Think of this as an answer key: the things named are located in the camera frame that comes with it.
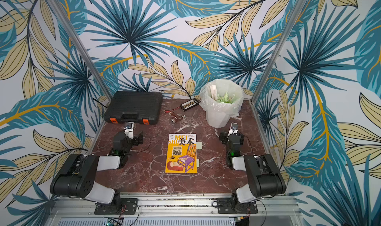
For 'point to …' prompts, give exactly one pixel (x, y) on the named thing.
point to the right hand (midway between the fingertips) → (232, 130)
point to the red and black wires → (171, 110)
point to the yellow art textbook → (182, 153)
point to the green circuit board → (114, 221)
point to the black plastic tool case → (145, 107)
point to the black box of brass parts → (189, 104)
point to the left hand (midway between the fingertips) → (135, 131)
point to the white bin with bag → (222, 99)
